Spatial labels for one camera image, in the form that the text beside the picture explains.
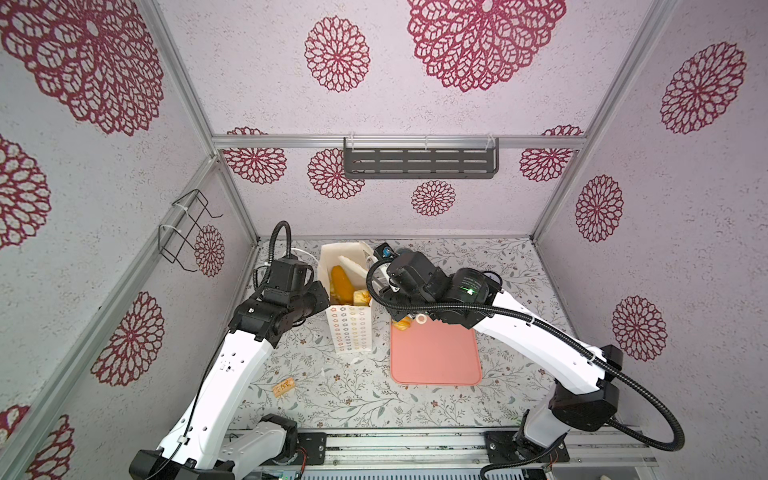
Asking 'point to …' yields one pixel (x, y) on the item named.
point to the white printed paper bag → (351, 324)
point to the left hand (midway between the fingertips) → (324, 299)
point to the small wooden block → (284, 386)
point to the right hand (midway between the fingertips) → (389, 283)
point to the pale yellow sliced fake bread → (361, 297)
